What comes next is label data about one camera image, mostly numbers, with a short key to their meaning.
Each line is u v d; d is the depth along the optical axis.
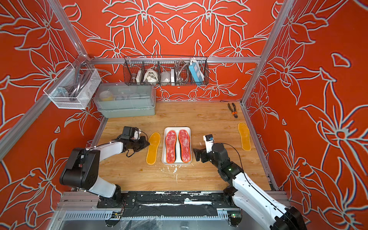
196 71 0.88
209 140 0.70
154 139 0.97
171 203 0.73
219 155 0.59
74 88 0.67
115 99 1.00
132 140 0.79
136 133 0.79
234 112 1.11
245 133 1.00
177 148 0.91
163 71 1.01
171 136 0.95
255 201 0.46
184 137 0.95
